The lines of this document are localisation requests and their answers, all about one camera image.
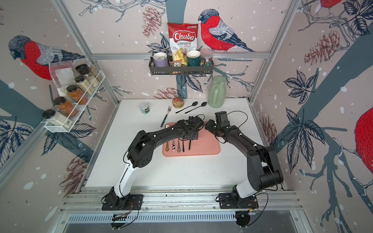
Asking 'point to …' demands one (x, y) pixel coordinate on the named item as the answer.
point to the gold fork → (167, 149)
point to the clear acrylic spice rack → (98, 74)
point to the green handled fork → (169, 108)
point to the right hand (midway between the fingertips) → (207, 124)
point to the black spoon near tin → (193, 104)
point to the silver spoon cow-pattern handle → (173, 145)
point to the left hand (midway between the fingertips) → (196, 133)
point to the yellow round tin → (178, 103)
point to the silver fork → (178, 149)
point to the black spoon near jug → (203, 104)
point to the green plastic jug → (216, 98)
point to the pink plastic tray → (206, 144)
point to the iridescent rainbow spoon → (189, 144)
